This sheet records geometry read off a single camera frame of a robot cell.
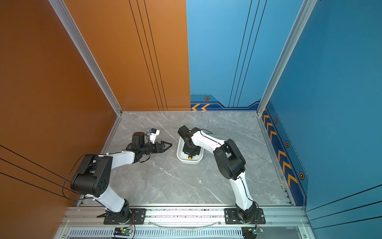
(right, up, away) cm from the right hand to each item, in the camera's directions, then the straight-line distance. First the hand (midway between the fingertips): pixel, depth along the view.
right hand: (188, 154), depth 94 cm
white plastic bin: (-2, -2, -3) cm, 5 cm away
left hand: (-12, +7, -3) cm, 14 cm away
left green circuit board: (-30, -32, -24) cm, 50 cm away
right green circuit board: (+31, -32, -25) cm, 51 cm away
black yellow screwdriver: (+2, -2, -4) cm, 5 cm away
